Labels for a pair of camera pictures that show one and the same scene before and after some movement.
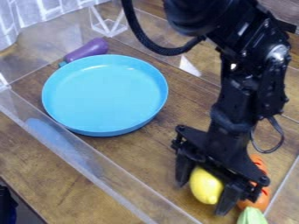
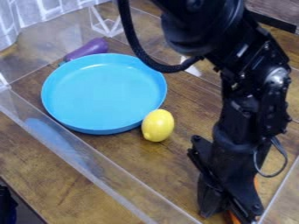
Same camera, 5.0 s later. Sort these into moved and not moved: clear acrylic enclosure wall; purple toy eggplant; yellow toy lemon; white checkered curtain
Moved: yellow toy lemon
Not moved: purple toy eggplant; white checkered curtain; clear acrylic enclosure wall
